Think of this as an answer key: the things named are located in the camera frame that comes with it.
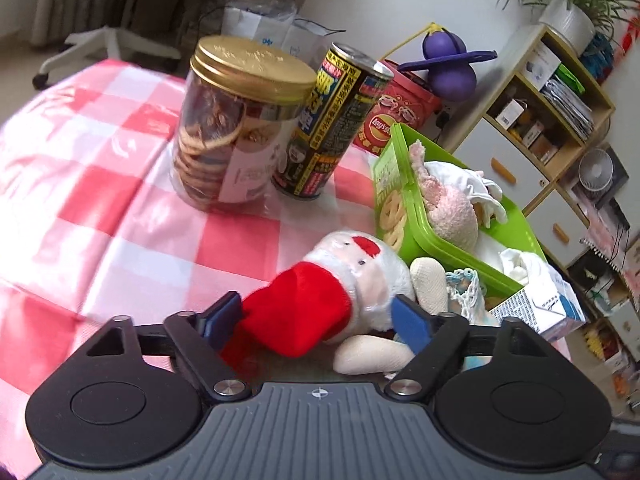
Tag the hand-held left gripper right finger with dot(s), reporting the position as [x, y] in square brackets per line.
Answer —
[412, 322]

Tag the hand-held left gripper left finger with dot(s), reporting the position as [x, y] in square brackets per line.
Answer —
[222, 320]

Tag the santa plush toy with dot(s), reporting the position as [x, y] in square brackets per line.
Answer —
[310, 305]

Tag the green plastic bin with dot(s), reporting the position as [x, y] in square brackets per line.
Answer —
[420, 210]

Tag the pink plush toy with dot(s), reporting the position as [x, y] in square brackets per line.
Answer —
[450, 210]

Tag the white towel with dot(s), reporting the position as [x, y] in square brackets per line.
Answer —
[522, 265]

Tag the white cloth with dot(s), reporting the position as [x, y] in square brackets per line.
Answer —
[465, 180]

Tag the blue white milk carton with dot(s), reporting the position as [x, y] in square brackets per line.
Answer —
[545, 305]

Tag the wooden shelf cabinet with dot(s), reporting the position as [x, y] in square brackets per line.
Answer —
[505, 160]

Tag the red white checkered tablecloth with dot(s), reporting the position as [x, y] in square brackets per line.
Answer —
[90, 185]

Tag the gold lid cookie jar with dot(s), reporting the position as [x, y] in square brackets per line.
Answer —
[235, 125]

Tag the black yellow drink can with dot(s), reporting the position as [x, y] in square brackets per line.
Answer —
[325, 125]

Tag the red snack bucket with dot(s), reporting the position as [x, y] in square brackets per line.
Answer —
[400, 105]

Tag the white desk fan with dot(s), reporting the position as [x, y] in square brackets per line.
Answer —
[597, 170]

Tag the purple jumping ball toy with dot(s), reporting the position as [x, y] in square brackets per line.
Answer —
[450, 75]

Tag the stack of papers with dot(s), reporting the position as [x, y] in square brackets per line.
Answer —
[567, 105]

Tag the white office chair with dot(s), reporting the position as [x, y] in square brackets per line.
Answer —
[115, 40]

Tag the potted green plant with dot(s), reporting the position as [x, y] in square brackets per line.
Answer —
[567, 20]

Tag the white radiator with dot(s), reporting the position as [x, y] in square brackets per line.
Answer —
[47, 0]

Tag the black wall charger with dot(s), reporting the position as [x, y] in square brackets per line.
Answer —
[442, 119]

